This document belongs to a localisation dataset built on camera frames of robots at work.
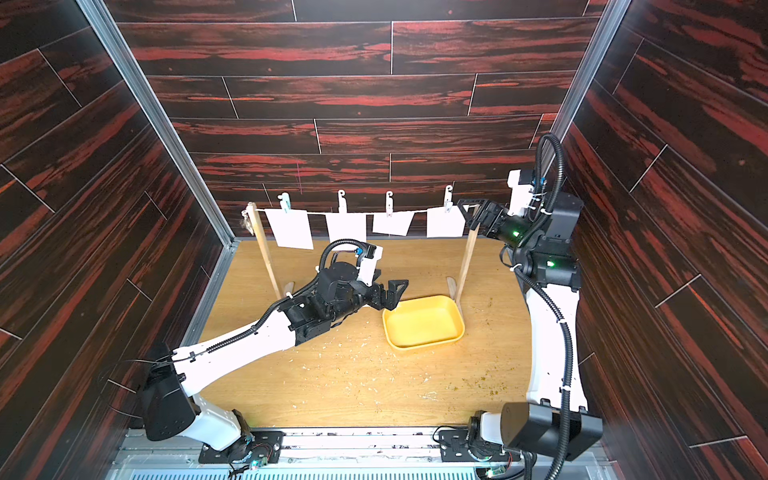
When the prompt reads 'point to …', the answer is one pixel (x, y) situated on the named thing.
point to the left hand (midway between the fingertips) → (397, 279)
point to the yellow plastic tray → (422, 322)
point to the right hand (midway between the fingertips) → (478, 204)
